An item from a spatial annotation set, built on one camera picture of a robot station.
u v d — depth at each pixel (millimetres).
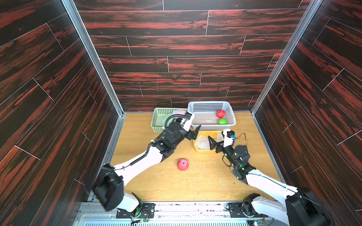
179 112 1122
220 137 686
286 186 473
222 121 1048
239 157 598
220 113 1111
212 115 1193
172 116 531
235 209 734
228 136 665
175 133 566
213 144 707
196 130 677
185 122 628
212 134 1040
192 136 689
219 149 704
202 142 947
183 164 842
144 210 733
